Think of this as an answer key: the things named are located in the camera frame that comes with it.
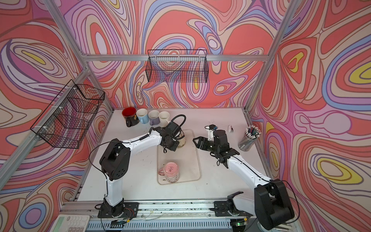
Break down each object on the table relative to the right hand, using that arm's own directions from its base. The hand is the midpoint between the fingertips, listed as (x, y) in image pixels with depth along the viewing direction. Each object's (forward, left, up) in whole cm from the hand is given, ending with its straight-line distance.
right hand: (198, 143), depth 84 cm
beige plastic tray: (-2, +7, -14) cm, 16 cm away
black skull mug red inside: (+27, +47, -1) cm, 55 cm away
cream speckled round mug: (+3, +9, -1) cm, 10 cm away
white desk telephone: (-36, +64, -10) cm, 74 cm away
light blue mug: (+28, +39, -3) cm, 48 cm away
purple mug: (+30, +32, -8) cm, 44 cm away
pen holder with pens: (+2, -31, -3) cm, 32 cm away
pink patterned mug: (-15, +16, -1) cm, 22 cm away
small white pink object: (+19, -26, -11) cm, 34 cm away
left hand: (+4, +14, -8) cm, 16 cm away
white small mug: (+27, +23, -4) cm, 36 cm away
